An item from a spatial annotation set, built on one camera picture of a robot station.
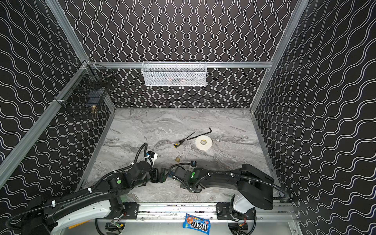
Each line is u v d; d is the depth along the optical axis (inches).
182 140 39.5
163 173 27.2
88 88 38.4
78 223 24.4
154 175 26.6
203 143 39.5
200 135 40.8
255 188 17.0
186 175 25.0
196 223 27.6
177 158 36.6
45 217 16.4
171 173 27.7
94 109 32.9
